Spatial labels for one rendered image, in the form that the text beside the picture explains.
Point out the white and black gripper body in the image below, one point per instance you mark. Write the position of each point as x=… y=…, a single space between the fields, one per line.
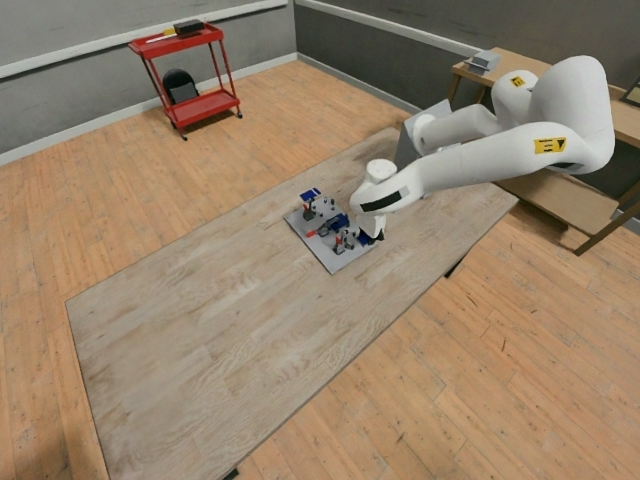
x=371 y=224

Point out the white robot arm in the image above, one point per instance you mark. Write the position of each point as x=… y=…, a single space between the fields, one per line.
x=575 y=137

